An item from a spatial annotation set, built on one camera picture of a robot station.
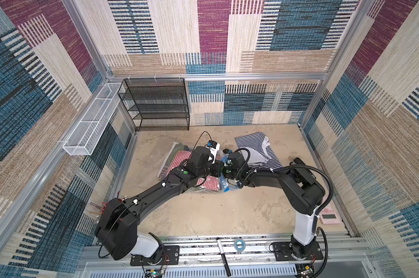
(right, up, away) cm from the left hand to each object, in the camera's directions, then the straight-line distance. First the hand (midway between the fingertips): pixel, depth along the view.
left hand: (225, 163), depth 80 cm
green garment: (-28, +7, +28) cm, 40 cm away
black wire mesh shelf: (-40, +34, +28) cm, 60 cm away
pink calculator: (+49, -25, +3) cm, 55 cm away
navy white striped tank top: (+24, +2, +25) cm, 35 cm away
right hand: (-5, -6, +14) cm, 16 cm away
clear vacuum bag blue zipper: (-1, -8, -1) cm, 8 cm away
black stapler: (+41, 0, +17) cm, 44 cm away
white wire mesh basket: (-57, +13, -7) cm, 59 cm away
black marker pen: (-2, -35, -5) cm, 35 cm away
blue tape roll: (+7, -35, -4) cm, 36 cm away
